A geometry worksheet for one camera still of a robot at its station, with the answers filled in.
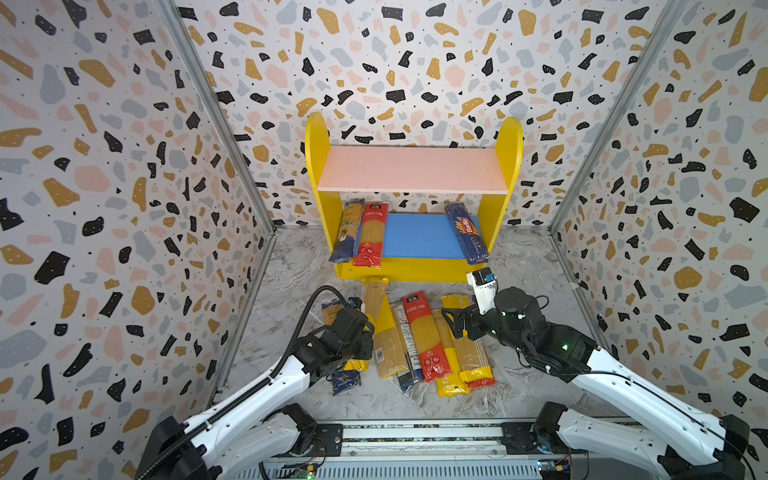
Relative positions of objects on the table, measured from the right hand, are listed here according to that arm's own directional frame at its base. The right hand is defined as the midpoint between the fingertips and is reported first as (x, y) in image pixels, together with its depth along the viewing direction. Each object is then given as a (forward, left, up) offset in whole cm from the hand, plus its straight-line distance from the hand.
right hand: (453, 301), depth 69 cm
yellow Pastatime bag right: (-6, -7, -21) cm, 23 cm away
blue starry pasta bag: (-11, +27, -24) cm, 38 cm away
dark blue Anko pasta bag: (+24, +30, -9) cm, 39 cm away
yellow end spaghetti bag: (-11, -2, -24) cm, 27 cm away
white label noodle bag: (-4, +11, -24) cm, 26 cm away
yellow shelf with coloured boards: (+28, +6, -13) cm, 32 cm away
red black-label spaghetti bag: (+23, +22, -9) cm, 33 cm away
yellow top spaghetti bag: (-1, +16, -24) cm, 29 cm away
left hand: (-2, +20, -14) cm, 25 cm away
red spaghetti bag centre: (-7, +3, -21) cm, 23 cm away
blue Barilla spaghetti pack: (+30, -8, -9) cm, 32 cm away
